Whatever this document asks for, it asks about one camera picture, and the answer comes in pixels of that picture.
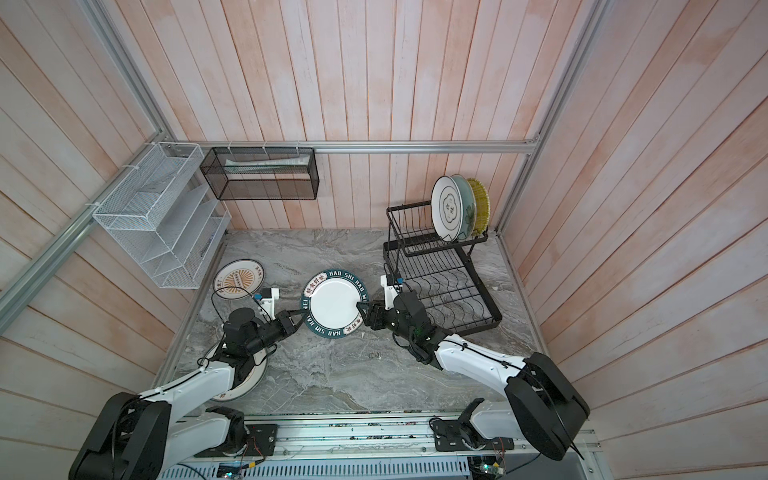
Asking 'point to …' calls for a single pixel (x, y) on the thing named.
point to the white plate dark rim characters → (447, 208)
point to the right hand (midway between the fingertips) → (364, 304)
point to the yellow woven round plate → (482, 207)
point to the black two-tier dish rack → (443, 273)
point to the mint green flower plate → (469, 206)
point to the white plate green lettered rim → (331, 298)
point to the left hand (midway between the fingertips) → (311, 317)
